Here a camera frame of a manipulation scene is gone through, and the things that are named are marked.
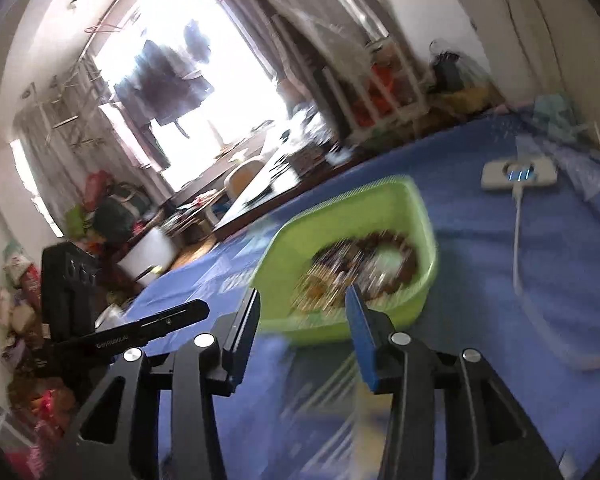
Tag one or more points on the grey curtain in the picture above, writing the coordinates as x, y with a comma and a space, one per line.
300, 20

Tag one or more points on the small dark hanging garment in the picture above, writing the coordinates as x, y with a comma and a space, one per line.
196, 37

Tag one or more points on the silver and black folded cover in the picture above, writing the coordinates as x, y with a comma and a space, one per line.
305, 60

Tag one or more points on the cream plastic chair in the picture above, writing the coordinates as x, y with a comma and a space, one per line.
245, 175

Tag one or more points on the white power strip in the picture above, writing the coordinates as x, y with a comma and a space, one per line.
517, 174

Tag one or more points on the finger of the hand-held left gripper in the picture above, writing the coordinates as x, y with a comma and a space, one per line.
175, 317

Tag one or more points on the wooden desk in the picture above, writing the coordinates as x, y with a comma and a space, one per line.
270, 185

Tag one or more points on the dark duffel bag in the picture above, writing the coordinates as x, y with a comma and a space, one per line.
122, 205

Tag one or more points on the green bag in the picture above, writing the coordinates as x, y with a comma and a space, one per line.
75, 220

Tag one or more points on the wooden slatted rack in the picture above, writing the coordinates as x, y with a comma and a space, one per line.
385, 90

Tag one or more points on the metal drying rack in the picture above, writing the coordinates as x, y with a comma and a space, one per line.
70, 105

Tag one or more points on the green plastic basin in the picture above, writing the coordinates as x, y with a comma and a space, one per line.
340, 210

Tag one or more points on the white bucket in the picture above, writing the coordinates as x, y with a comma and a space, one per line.
147, 255

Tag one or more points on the blue printed tablecloth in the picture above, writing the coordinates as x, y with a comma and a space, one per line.
480, 270

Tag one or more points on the red patterned bag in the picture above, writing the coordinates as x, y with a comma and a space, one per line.
27, 280

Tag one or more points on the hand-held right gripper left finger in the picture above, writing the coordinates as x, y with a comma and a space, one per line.
240, 340

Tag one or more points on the dark hanging jacket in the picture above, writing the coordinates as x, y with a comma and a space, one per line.
162, 85

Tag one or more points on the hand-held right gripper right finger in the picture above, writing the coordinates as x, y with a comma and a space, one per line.
362, 340

